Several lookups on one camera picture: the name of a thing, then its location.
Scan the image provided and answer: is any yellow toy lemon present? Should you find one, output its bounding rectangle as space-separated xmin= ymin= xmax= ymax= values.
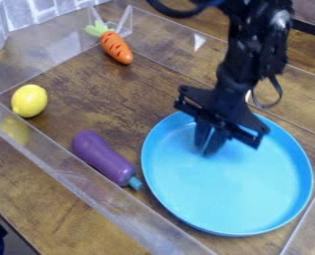
xmin=12 ymin=85 xmax=49 ymax=118

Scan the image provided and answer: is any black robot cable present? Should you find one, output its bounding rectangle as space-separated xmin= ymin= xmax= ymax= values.
xmin=147 ymin=0 xmax=286 ymax=110

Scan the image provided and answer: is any clear acrylic enclosure wall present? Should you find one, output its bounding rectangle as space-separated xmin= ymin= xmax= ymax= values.
xmin=0 ymin=0 xmax=315 ymax=255

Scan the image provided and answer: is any orange toy carrot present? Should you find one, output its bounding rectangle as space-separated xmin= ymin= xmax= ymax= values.
xmin=85 ymin=21 xmax=135 ymax=65

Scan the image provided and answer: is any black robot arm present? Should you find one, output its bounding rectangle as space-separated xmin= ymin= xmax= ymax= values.
xmin=175 ymin=0 xmax=294 ymax=155

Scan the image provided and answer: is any blue round plastic tray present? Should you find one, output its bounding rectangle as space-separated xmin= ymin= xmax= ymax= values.
xmin=143 ymin=113 xmax=314 ymax=236

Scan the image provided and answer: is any white patterned curtain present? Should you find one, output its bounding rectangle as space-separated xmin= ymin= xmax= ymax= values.
xmin=0 ymin=0 xmax=112 ymax=50

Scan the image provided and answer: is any black bar on table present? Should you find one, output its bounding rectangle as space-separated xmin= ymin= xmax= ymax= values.
xmin=293 ymin=19 xmax=315 ymax=36

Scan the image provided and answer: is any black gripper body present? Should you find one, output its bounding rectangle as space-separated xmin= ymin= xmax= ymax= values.
xmin=174 ymin=85 xmax=273 ymax=150

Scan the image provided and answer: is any purple toy eggplant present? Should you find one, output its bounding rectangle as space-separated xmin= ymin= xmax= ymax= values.
xmin=73 ymin=129 xmax=144 ymax=190

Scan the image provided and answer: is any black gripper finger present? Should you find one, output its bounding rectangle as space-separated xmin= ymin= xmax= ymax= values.
xmin=204 ymin=128 xmax=231 ymax=156
xmin=195 ymin=119 xmax=212 ymax=148

